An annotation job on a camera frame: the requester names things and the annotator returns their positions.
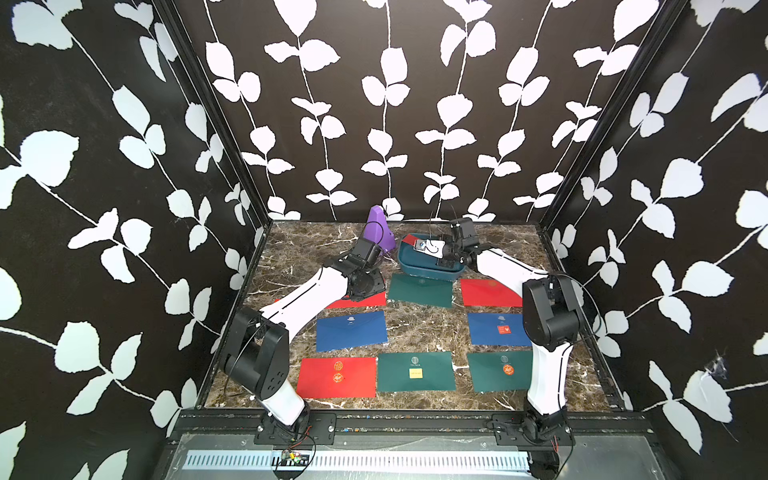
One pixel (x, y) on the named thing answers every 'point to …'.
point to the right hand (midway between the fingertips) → (431, 239)
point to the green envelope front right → (497, 371)
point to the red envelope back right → (488, 293)
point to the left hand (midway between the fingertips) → (380, 283)
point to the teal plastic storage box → (417, 263)
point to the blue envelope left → (350, 330)
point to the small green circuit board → (293, 458)
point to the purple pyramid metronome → (377, 230)
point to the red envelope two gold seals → (338, 377)
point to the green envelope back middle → (421, 290)
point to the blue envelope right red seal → (497, 329)
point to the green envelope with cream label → (415, 371)
